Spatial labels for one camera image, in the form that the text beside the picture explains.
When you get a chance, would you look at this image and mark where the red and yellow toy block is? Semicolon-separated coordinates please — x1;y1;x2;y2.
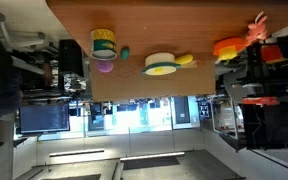
260;44;288;65

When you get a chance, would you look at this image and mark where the pink plush bunny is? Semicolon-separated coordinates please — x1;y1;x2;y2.
244;11;269;47

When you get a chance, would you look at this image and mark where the teal toy vegetable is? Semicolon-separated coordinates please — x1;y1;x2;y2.
120;46;131;61

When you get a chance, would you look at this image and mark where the black computer monitor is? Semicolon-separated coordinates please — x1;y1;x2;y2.
18;103;71;135

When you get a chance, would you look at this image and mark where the white bowl with green rim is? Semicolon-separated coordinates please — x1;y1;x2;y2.
141;51;182;77

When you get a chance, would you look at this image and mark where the white metal frame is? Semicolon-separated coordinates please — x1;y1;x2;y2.
0;11;47;50

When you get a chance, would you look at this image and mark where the yellow toy lemon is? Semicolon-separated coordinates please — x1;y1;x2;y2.
174;53;195;66

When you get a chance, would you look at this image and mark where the orange toy pot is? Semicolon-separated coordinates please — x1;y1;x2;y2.
212;36;247;57

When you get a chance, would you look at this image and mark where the purple toy ball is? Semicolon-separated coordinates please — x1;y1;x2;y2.
95;59;114;74

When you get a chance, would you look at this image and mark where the yellow toy pepper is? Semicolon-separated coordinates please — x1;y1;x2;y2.
218;46;239;65

